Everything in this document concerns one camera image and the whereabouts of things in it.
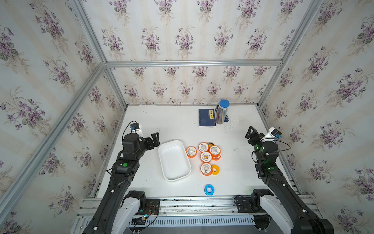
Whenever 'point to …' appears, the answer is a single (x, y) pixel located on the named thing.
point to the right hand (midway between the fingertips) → (257, 128)
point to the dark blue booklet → (207, 118)
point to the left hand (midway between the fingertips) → (152, 133)
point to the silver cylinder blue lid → (222, 111)
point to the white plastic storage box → (175, 162)
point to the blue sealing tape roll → (209, 190)
